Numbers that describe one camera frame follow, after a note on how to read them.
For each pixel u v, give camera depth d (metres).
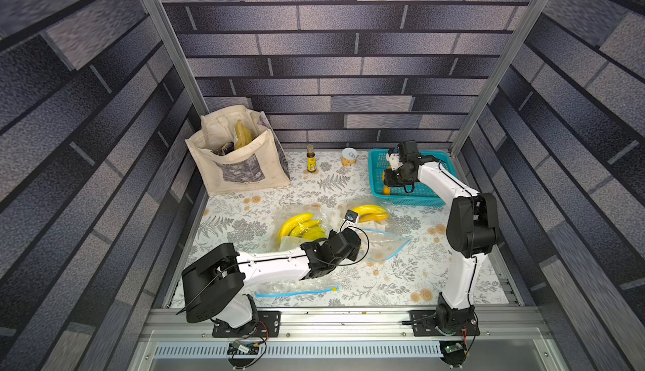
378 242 0.90
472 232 0.53
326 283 0.81
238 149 0.84
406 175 0.74
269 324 0.74
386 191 1.02
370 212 0.92
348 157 1.11
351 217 0.71
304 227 0.89
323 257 0.61
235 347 0.71
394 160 0.90
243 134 0.95
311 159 1.06
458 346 0.73
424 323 0.73
